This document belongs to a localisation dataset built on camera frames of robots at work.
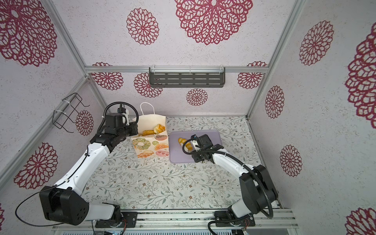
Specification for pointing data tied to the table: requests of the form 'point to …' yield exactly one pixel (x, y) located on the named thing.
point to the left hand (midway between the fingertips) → (137, 127)
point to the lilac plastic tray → (176, 154)
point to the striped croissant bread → (181, 141)
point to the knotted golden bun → (159, 129)
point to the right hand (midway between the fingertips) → (196, 151)
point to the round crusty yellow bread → (148, 132)
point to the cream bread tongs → (195, 145)
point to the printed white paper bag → (150, 146)
